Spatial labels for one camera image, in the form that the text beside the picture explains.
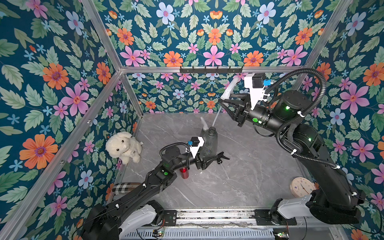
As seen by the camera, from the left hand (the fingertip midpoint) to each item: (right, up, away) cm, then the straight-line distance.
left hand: (214, 151), depth 65 cm
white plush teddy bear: (-49, 0, +17) cm, 52 cm away
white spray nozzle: (-3, +11, +23) cm, 26 cm away
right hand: (+3, +22, -19) cm, 29 cm away
